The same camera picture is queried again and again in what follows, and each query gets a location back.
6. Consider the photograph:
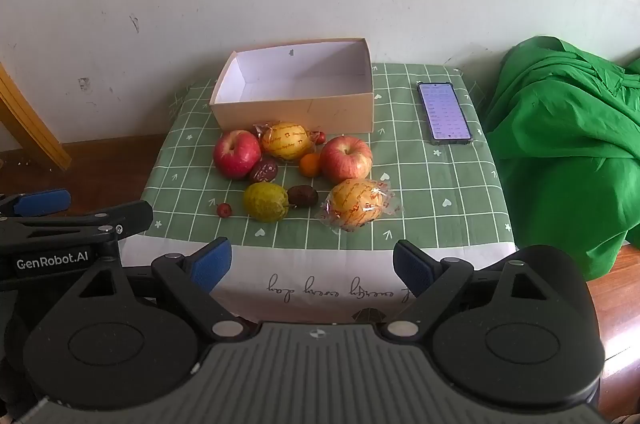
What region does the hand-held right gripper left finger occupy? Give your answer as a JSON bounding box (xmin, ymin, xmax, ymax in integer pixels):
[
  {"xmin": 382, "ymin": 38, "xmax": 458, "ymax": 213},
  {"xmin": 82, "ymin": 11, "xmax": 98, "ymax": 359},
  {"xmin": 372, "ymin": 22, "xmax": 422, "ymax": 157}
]
[{"xmin": 75, "ymin": 238, "xmax": 256, "ymax": 341}]

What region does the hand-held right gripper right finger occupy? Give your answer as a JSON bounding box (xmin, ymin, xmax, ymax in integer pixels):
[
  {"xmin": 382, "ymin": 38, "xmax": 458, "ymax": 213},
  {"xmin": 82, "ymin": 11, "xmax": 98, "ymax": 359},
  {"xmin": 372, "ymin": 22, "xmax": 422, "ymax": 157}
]
[{"xmin": 385, "ymin": 240, "xmax": 546, "ymax": 340}]

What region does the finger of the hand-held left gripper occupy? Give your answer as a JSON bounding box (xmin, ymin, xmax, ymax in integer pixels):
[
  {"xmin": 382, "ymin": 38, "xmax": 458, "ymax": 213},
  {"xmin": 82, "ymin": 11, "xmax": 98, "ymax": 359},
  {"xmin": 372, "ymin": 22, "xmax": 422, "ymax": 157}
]
[
  {"xmin": 0, "ymin": 201, "xmax": 154, "ymax": 249},
  {"xmin": 0, "ymin": 189, "xmax": 71, "ymax": 217}
]

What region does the green pear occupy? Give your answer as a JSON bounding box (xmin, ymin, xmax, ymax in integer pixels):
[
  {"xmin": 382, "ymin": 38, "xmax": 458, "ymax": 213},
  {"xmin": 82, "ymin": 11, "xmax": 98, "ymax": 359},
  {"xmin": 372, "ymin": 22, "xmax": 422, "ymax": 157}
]
[{"xmin": 243, "ymin": 182, "xmax": 291, "ymax": 223}]

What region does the plastic-wrapped yellow orange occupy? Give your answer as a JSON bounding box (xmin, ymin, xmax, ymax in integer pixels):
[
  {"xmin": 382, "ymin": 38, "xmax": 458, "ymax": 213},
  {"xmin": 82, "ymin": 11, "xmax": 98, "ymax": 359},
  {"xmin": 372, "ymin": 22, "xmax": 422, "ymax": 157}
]
[
  {"xmin": 320, "ymin": 178, "xmax": 403, "ymax": 232},
  {"xmin": 252, "ymin": 122, "xmax": 318, "ymax": 162}
]

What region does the red jujube date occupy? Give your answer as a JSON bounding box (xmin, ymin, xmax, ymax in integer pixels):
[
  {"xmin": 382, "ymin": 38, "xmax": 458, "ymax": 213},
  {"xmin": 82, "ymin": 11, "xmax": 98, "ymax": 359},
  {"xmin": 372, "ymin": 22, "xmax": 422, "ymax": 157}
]
[{"xmin": 248, "ymin": 156, "xmax": 279, "ymax": 183}]

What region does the red apple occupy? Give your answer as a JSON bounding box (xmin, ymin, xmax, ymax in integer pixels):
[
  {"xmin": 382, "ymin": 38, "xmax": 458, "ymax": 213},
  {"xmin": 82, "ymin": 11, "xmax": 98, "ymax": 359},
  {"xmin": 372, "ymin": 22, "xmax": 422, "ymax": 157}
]
[
  {"xmin": 213, "ymin": 130, "xmax": 262, "ymax": 179},
  {"xmin": 320, "ymin": 136, "xmax": 373, "ymax": 183}
]

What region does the dark brown jujube date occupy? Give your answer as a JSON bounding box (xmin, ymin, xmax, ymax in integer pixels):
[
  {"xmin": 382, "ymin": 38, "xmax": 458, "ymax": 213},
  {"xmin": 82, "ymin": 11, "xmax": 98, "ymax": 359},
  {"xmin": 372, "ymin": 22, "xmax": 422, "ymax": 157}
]
[{"xmin": 287, "ymin": 185, "xmax": 319, "ymax": 208}]

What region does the small orange tangerine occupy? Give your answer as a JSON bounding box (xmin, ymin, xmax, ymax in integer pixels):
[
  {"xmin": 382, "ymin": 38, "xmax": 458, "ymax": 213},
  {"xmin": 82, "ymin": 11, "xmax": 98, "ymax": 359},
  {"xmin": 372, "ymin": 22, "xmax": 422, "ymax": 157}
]
[{"xmin": 299, "ymin": 153, "xmax": 322, "ymax": 177}]

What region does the cardboard box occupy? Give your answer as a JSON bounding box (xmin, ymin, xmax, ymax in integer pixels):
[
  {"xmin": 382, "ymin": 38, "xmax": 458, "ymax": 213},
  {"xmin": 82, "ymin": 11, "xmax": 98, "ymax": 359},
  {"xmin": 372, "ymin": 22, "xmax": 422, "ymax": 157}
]
[{"xmin": 209, "ymin": 36, "xmax": 375, "ymax": 133}]

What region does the green checked tablecloth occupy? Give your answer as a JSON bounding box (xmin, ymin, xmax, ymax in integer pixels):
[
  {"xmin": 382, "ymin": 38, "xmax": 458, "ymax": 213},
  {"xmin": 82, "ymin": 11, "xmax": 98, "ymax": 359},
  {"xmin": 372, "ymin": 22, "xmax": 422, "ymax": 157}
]
[{"xmin": 120, "ymin": 62, "xmax": 518, "ymax": 325}]

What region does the smartphone with lit screen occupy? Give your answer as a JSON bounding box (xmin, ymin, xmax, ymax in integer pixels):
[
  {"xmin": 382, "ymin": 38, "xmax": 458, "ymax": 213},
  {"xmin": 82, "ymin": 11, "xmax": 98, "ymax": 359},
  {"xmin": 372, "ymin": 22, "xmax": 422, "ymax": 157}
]
[{"xmin": 417, "ymin": 82, "xmax": 473, "ymax": 146}]

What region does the bright green cloth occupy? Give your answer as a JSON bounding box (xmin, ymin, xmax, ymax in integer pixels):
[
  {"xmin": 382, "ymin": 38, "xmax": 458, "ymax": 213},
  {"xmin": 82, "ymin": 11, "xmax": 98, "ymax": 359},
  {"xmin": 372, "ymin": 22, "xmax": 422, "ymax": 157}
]
[{"xmin": 480, "ymin": 36, "xmax": 640, "ymax": 282}]

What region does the yellow wooden frame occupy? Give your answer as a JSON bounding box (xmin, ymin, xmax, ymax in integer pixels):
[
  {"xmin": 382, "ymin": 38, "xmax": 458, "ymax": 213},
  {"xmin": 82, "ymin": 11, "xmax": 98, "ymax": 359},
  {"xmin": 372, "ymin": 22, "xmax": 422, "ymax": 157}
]
[{"xmin": 0, "ymin": 61, "xmax": 72, "ymax": 169}]

